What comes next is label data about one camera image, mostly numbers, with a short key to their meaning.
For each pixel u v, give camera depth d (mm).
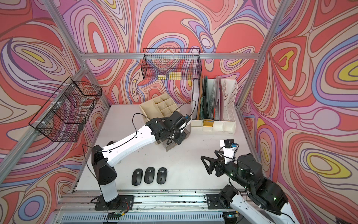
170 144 649
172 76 822
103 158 439
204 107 892
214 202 737
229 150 507
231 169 517
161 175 806
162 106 868
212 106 858
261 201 402
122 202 734
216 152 631
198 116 967
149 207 733
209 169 523
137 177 807
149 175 813
